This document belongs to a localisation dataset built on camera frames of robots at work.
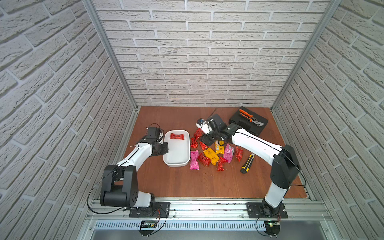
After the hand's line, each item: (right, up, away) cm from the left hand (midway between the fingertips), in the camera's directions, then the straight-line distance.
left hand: (167, 147), depth 90 cm
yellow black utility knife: (+49, -11, -3) cm, 50 cm away
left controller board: (-6, -36, -18) cm, 40 cm away
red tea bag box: (+23, -1, +6) cm, 24 cm away
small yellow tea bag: (+29, -6, -1) cm, 29 cm away
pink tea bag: (+17, -9, -5) cm, 20 cm away
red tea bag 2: (+4, +6, +7) cm, 10 cm away
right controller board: (+56, -36, -20) cm, 69 cm away
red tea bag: (+17, 0, +6) cm, 18 cm away
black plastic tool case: (+54, +13, +13) cm, 57 cm away
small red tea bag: (+23, -7, -3) cm, 24 cm away
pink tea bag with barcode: (+39, -4, +2) cm, 39 cm away
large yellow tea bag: (+33, -1, +4) cm, 34 cm away
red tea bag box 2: (+33, -10, -3) cm, 34 cm away
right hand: (+24, +7, -4) cm, 26 cm away
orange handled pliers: (+58, +18, +13) cm, 62 cm away
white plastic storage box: (+6, -2, +9) cm, 11 cm away
